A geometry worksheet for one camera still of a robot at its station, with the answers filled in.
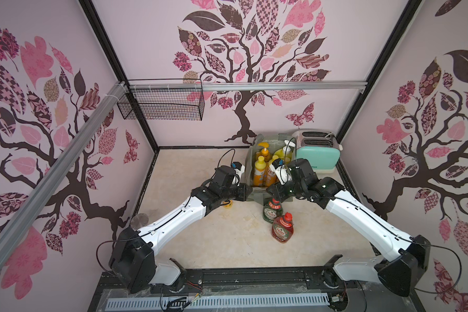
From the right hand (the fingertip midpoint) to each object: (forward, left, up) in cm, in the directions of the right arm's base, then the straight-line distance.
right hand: (272, 185), depth 76 cm
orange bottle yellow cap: (+11, +4, -5) cm, 13 cm away
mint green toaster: (+29, -30, -8) cm, 42 cm away
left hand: (-1, +9, -4) cm, 9 cm away
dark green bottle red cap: (-6, 0, -10) cm, 11 cm away
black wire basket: (+44, +51, +13) cm, 69 cm away
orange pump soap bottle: (+19, +1, -1) cm, 19 cm away
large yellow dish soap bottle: (+20, -9, -2) cm, 22 cm away
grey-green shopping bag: (-3, +5, -1) cm, 6 cm away
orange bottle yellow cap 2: (+2, +19, -19) cm, 27 cm away
